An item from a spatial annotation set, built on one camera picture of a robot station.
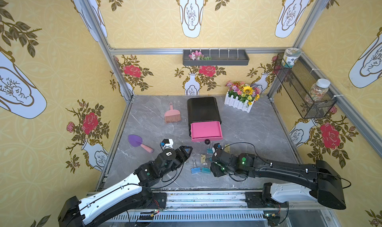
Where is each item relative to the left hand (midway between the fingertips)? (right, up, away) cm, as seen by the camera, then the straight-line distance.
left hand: (186, 149), depth 77 cm
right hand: (+15, -9, +3) cm, 18 cm away
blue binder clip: (+5, -13, +6) cm, 15 cm away
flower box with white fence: (+36, +30, +24) cm, 52 cm away
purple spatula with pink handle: (-33, 0, +18) cm, 38 cm away
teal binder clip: (+11, -14, +8) cm, 20 cm away
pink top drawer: (+11, +8, +8) cm, 16 cm away
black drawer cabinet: (+10, +15, +7) cm, 19 cm away
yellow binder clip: (+9, -7, +6) cm, 13 cm away
